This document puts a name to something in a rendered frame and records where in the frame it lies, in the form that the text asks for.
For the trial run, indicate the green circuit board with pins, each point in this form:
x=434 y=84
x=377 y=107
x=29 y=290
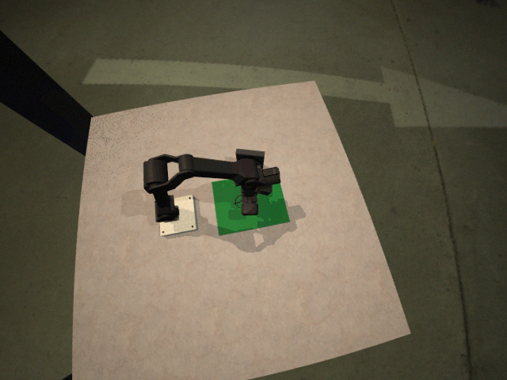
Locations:
x=271 y=209

